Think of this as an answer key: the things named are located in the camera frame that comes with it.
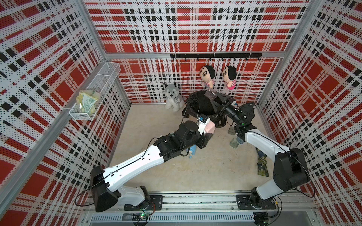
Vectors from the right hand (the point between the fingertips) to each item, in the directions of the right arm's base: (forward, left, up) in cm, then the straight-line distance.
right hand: (214, 94), depth 72 cm
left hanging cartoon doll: (+25, +1, -5) cm, 25 cm away
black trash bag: (+10, +7, -18) cm, 22 cm away
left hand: (-17, +3, -10) cm, 20 cm away
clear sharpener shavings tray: (-8, -18, -39) cm, 43 cm away
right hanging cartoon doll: (+26, -14, -7) cm, 31 cm away
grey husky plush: (+25, +25, -28) cm, 45 cm away
